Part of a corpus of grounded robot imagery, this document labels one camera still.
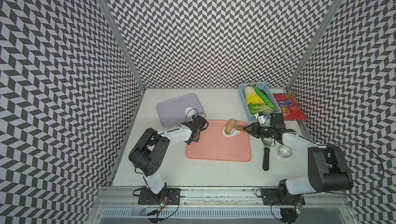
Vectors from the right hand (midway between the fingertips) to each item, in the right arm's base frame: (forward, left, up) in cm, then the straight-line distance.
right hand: (245, 132), depth 88 cm
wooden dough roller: (+7, +7, -3) cm, 10 cm away
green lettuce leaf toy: (+17, -10, 0) cm, 20 cm away
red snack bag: (+19, -33, -2) cm, 38 cm away
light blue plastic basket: (+38, -20, -1) cm, 43 cm away
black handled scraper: (-1, -16, -12) cm, 20 cm away
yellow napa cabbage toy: (+26, -8, +1) cm, 28 cm away
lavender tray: (+19, +46, -6) cm, 50 cm away
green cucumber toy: (+29, -18, -2) cm, 34 cm away
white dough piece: (+2, +6, -5) cm, 8 cm away
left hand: (+1, +34, -6) cm, 34 cm away
